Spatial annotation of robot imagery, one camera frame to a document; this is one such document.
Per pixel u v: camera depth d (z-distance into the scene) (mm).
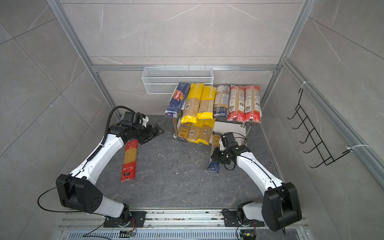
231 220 729
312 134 685
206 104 742
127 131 569
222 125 1072
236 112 700
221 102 751
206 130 973
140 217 731
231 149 632
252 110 709
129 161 903
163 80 1002
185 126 1007
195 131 982
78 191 410
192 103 741
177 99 747
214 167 773
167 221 733
